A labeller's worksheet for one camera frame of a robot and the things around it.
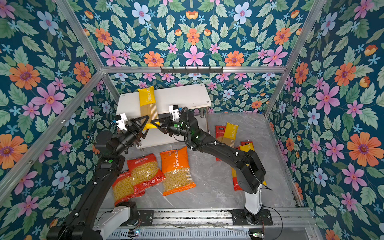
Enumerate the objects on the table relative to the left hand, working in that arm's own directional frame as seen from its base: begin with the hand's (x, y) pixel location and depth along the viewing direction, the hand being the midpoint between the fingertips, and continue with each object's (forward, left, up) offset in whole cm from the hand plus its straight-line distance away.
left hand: (149, 117), depth 64 cm
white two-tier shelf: (+18, -17, -6) cm, 26 cm away
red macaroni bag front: (-9, +11, -35) cm, 38 cm away
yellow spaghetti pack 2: (+14, -43, -36) cm, 58 cm away
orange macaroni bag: (-8, -6, -36) cm, 37 cm away
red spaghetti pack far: (+19, -36, -37) cm, 55 cm away
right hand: (0, 0, -2) cm, 2 cm away
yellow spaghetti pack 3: (+3, -52, -36) cm, 63 cm away
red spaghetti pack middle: (-19, -41, -38) cm, 59 cm away
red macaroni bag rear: (-18, +21, -36) cm, 45 cm away
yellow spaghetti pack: (+18, +5, -3) cm, 19 cm away
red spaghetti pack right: (+8, -51, -37) cm, 64 cm away
